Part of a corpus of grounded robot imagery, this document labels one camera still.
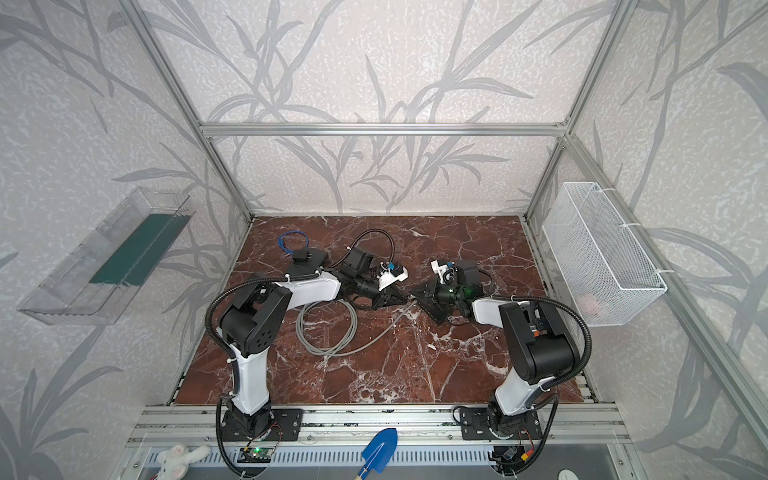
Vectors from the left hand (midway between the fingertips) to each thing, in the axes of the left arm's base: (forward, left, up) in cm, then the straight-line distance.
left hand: (405, 289), depth 90 cm
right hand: (+1, -2, +2) cm, 3 cm away
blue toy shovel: (-40, +6, -7) cm, 41 cm away
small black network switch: (-6, -6, +6) cm, 11 cm away
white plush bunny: (-42, +52, -4) cm, 67 cm away
